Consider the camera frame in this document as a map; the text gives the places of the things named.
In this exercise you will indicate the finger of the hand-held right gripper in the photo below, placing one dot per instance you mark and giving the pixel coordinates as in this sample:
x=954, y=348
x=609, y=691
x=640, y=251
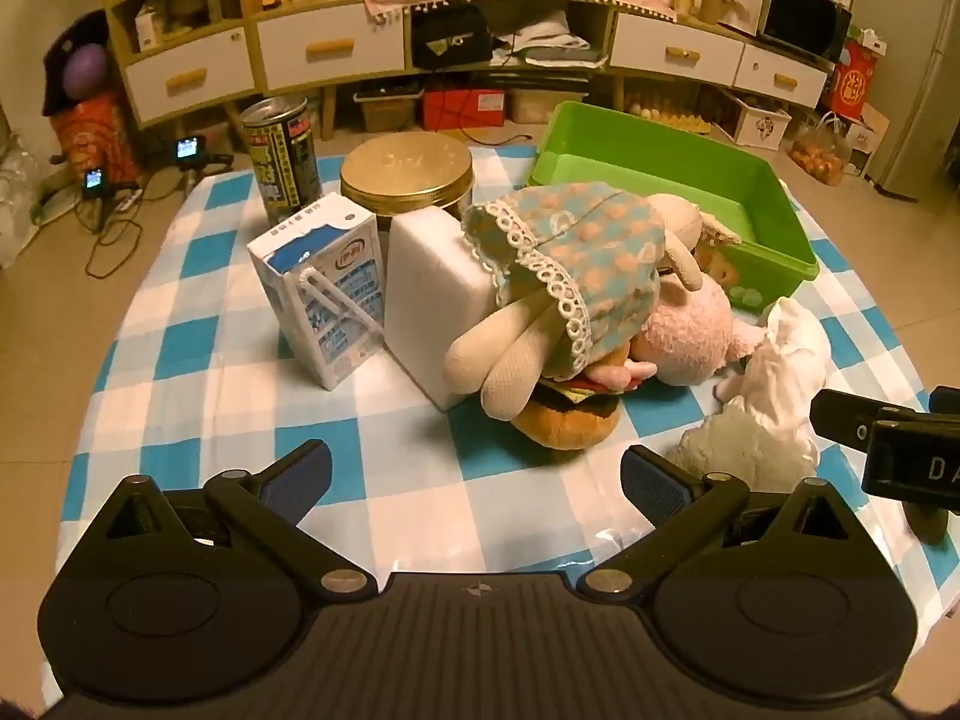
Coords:
x=928, y=526
x=844, y=416

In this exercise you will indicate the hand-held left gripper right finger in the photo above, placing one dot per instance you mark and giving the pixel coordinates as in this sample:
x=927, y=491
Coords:
x=649, y=484

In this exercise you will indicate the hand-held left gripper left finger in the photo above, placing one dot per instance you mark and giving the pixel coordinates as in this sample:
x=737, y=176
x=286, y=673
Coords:
x=296, y=476

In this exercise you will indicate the white satin cloth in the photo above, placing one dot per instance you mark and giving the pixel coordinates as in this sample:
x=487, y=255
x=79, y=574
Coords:
x=787, y=360

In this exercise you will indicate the white fuzzy cloth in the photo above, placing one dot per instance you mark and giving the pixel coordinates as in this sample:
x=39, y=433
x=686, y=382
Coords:
x=727, y=442

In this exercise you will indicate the burger plush toy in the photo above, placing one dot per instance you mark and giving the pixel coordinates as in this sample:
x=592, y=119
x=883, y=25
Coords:
x=562, y=420

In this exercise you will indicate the pink plush toy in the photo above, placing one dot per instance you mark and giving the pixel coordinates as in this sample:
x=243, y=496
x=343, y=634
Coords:
x=690, y=330

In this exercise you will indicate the white foam block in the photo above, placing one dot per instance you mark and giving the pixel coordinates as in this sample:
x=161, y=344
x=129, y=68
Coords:
x=427, y=292

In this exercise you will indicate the rag doll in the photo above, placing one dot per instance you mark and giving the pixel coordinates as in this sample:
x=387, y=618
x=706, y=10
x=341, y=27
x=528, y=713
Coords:
x=592, y=247

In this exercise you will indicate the green plastic bin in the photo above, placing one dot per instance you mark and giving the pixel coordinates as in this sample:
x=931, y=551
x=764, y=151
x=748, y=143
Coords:
x=675, y=157

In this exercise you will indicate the blue white checkered tablecloth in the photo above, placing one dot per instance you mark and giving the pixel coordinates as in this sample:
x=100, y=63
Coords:
x=187, y=360

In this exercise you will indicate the blue white milk carton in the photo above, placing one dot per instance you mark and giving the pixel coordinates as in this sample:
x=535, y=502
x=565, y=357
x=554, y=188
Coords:
x=330, y=292

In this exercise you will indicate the plastic bag of oranges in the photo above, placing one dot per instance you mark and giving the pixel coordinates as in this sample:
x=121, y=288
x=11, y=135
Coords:
x=821, y=154

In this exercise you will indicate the cardboard box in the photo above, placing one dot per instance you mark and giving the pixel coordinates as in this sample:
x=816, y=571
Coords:
x=870, y=135

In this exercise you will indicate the grey refrigerator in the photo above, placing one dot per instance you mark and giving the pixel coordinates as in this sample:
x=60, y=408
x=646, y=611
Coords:
x=922, y=127

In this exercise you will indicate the white patterned storage box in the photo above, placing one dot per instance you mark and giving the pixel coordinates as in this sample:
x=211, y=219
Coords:
x=757, y=124

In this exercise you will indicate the tall beverage can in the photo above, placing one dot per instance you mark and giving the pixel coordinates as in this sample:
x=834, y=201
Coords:
x=281, y=157

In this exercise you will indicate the round gold tin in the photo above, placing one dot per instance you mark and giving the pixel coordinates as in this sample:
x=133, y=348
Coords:
x=405, y=165

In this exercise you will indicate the red gift bag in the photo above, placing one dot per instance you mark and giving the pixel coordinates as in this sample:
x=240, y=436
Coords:
x=851, y=82

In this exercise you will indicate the white cabinet drawer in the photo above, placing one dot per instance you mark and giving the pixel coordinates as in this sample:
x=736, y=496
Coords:
x=330, y=49
x=187, y=75
x=780, y=79
x=675, y=49

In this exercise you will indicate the egg cartons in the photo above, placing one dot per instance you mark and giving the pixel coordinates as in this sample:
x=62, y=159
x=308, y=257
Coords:
x=667, y=112

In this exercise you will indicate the clear storage box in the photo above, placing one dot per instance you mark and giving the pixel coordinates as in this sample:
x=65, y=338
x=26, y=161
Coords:
x=386, y=109
x=544, y=105

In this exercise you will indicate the orange red bag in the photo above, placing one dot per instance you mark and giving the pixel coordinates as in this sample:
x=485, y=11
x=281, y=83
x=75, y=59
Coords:
x=94, y=135

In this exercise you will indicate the red box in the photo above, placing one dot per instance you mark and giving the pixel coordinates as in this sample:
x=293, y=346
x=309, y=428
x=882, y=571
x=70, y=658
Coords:
x=457, y=109

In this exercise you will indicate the black microwave oven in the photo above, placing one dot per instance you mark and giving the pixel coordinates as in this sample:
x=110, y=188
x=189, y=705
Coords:
x=802, y=15

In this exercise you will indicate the folded clothes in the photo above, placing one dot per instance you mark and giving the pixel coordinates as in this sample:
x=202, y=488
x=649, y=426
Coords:
x=562, y=41

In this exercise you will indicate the purple ball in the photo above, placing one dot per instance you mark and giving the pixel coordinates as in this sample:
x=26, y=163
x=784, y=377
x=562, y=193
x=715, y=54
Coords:
x=84, y=69

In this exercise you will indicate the black bag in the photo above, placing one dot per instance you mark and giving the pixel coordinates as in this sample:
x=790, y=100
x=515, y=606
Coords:
x=450, y=37

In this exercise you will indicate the small camera with screen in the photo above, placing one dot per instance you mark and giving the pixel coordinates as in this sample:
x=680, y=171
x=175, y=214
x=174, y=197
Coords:
x=93, y=181
x=187, y=148

